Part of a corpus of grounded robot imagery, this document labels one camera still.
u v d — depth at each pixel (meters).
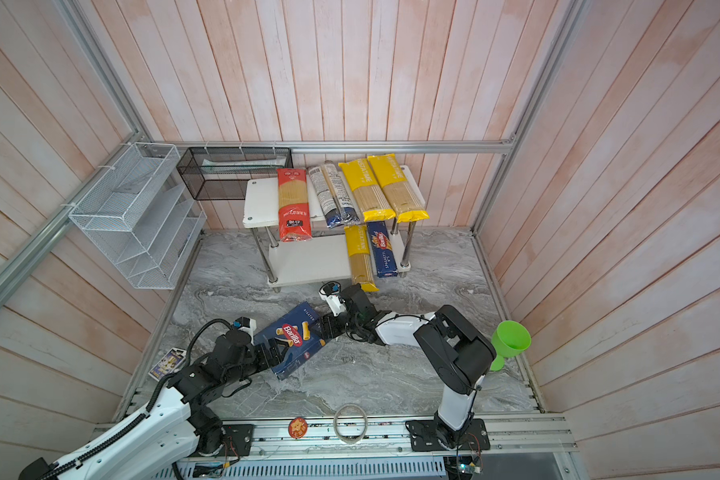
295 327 0.86
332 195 0.78
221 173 1.03
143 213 0.73
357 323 0.72
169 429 0.52
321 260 1.01
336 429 0.75
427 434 0.74
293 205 0.77
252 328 0.76
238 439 0.73
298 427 0.76
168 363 0.84
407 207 0.75
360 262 0.99
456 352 0.48
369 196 0.78
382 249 1.01
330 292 0.82
